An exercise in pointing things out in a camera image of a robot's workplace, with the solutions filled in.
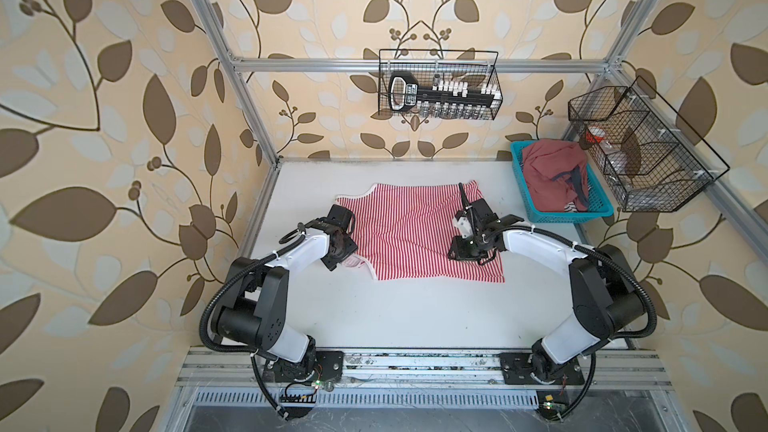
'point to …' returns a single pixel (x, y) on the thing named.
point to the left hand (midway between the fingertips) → (350, 249)
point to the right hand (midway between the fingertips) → (454, 257)
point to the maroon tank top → (556, 174)
